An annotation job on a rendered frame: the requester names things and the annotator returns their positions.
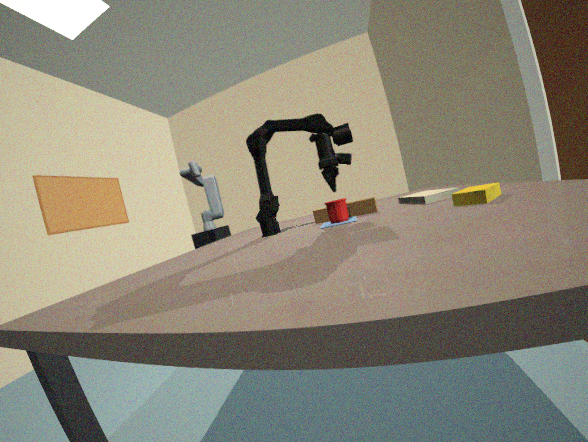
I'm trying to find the cream flat square pad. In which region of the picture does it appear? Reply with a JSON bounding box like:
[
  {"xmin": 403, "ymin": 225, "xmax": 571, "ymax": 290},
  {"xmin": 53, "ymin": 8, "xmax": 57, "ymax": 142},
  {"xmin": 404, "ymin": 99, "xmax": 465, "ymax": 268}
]
[{"xmin": 398, "ymin": 188, "xmax": 460, "ymax": 204}]

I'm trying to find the tan flat bar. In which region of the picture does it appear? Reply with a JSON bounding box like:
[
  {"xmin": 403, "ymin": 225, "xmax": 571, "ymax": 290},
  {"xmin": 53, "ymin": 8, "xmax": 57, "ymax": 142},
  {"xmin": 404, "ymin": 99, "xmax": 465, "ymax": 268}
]
[{"xmin": 313, "ymin": 197, "xmax": 378, "ymax": 224}]

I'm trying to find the yellow flat block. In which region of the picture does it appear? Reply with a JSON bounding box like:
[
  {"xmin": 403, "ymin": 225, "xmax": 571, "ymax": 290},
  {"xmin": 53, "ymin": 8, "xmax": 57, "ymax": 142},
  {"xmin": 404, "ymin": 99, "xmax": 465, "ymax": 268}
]
[{"xmin": 452, "ymin": 182, "xmax": 501, "ymax": 206}]

